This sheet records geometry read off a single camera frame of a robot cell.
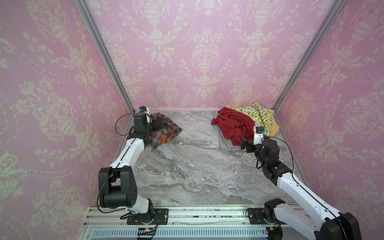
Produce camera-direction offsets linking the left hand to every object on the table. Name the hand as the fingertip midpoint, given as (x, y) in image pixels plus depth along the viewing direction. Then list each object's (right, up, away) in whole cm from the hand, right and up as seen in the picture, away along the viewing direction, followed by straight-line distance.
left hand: (157, 119), depth 88 cm
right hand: (+52, -8, -8) cm, 54 cm away
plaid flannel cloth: (+3, -10, +6) cm, 12 cm away
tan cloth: (+81, -6, +21) cm, 84 cm away
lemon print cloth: (+71, +3, +21) cm, 74 cm away
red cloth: (+49, -4, +12) cm, 51 cm away
